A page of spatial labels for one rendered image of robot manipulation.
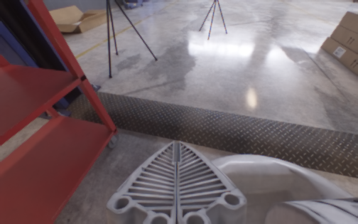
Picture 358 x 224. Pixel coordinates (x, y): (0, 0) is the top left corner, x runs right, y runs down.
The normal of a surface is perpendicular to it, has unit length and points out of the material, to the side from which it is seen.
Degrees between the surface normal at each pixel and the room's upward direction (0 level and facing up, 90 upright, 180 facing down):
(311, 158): 23
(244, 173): 0
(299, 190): 73
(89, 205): 0
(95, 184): 0
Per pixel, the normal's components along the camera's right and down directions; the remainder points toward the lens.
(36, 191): -0.01, -0.69
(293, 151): -0.11, -0.36
